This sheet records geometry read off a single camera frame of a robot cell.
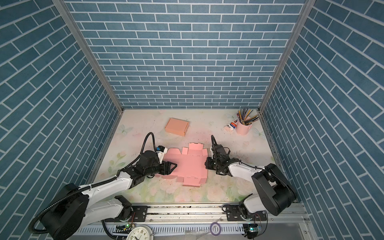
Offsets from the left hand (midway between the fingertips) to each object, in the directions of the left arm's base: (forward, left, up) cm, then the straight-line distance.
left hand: (173, 165), depth 84 cm
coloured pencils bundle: (+33, -46, +7) cm, 57 cm away
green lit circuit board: (-30, -39, -5) cm, 50 cm away
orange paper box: (+30, +1, -3) cm, 30 cm away
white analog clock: (-30, +12, -2) cm, 33 cm away
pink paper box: (+1, -10, -6) cm, 12 cm away
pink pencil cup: (+26, -46, -1) cm, 53 cm away
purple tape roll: (-29, -22, -6) cm, 37 cm away
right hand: (+4, -18, -4) cm, 18 cm away
